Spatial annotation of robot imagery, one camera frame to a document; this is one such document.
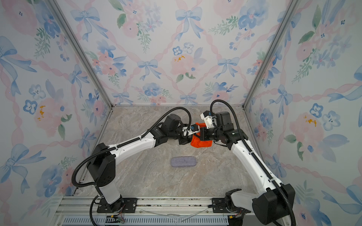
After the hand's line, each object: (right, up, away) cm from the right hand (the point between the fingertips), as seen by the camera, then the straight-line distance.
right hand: (196, 132), depth 75 cm
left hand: (0, 0, +5) cm, 5 cm away
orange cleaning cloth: (-1, -4, -4) cm, 5 cm away
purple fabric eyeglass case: (-7, -19, +11) cm, 23 cm away
